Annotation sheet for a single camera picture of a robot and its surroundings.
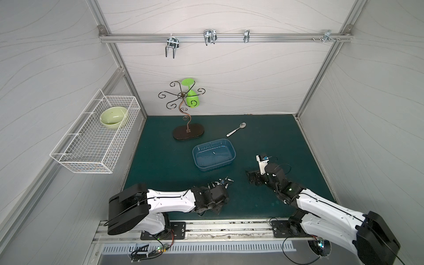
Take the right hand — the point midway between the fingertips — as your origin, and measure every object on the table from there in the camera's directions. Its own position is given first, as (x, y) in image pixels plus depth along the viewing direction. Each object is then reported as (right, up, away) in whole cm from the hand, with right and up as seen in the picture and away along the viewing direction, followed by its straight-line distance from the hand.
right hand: (255, 167), depth 84 cm
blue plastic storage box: (-23, +4, +17) cm, 29 cm away
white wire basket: (-72, +15, -16) cm, 75 cm away
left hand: (-18, -17, -4) cm, 25 cm away
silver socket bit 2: (-15, -7, +5) cm, 17 cm away
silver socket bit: (-22, +6, +16) cm, 28 cm away
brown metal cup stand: (-40, +18, +26) cm, 51 cm away
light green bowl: (-68, +25, -11) cm, 73 cm away
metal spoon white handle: (-2, +23, +30) cm, 38 cm away
